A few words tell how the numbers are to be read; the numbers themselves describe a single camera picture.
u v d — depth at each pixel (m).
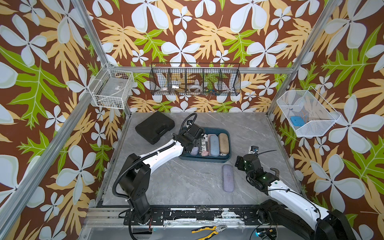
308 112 0.82
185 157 0.92
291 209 0.51
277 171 0.89
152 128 1.05
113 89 0.85
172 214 0.75
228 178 0.84
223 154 0.94
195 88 0.99
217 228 0.70
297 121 0.81
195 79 0.97
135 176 0.45
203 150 0.91
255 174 0.64
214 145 0.93
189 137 0.66
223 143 0.95
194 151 0.92
